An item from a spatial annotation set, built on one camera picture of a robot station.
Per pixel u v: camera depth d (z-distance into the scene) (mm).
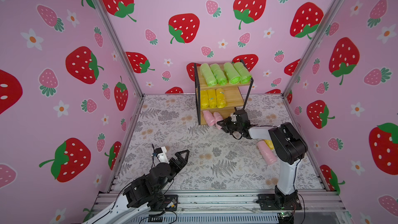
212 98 907
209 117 1026
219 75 782
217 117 1013
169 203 716
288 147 530
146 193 540
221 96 924
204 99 900
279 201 651
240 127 801
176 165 636
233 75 792
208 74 787
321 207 729
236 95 982
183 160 645
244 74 782
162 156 675
